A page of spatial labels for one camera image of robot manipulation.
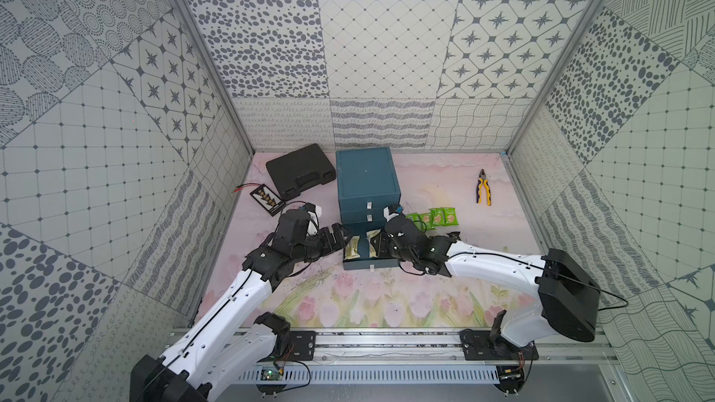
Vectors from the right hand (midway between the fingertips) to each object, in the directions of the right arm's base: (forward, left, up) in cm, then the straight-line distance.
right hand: (374, 243), depth 82 cm
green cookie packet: (+16, -28, -10) cm, 34 cm away
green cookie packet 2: (+15, -22, -9) cm, 29 cm away
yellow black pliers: (+30, -42, -10) cm, 52 cm away
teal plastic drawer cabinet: (+13, +2, +12) cm, 18 cm away
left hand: (-1, +9, +8) cm, 12 cm away
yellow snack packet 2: (+3, +2, -1) cm, 4 cm away
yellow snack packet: (+2, +7, -7) cm, 10 cm away
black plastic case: (+35, +31, -6) cm, 47 cm away
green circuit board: (-32, +27, -12) cm, 43 cm away
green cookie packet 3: (+14, -17, -10) cm, 24 cm away
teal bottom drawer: (-2, +3, -9) cm, 10 cm away
